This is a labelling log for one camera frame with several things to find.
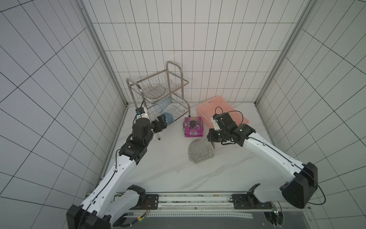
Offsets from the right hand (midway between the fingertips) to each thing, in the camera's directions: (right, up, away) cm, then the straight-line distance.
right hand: (201, 137), depth 78 cm
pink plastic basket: (+17, +20, +39) cm, 47 cm away
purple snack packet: (-4, +4, +20) cm, 21 cm away
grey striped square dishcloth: (0, -9, +6) cm, 11 cm away
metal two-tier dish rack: (-19, +39, +23) cm, 49 cm away
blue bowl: (-21, +10, +23) cm, 32 cm away
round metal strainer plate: (-30, +28, +12) cm, 42 cm away
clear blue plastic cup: (-29, +20, +36) cm, 50 cm away
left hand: (-25, +9, -2) cm, 26 cm away
